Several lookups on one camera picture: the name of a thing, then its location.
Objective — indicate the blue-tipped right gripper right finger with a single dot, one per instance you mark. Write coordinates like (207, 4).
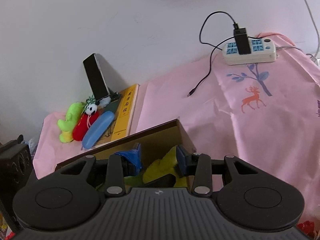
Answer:
(199, 167)

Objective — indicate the small panda plush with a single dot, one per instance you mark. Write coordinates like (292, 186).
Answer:
(92, 105)

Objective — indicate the black phone stand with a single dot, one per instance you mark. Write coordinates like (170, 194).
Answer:
(112, 96)

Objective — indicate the black charger adapter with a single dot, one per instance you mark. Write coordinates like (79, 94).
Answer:
(241, 39)

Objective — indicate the yellow book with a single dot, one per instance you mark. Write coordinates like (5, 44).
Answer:
(123, 110)

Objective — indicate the blue glasses case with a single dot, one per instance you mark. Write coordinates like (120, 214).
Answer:
(98, 128)

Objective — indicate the black smartphone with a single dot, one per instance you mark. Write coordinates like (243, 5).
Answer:
(95, 77)

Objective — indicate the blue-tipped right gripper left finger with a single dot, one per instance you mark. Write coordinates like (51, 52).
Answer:
(120, 165)

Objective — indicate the black speaker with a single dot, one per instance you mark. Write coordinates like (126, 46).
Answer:
(15, 168)

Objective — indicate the brown cardboard box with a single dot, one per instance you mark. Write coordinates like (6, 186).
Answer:
(155, 143)

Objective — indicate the red plush toy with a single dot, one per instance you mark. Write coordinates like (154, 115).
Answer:
(83, 125)

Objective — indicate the pink printed tablecloth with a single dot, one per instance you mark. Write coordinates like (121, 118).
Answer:
(267, 115)

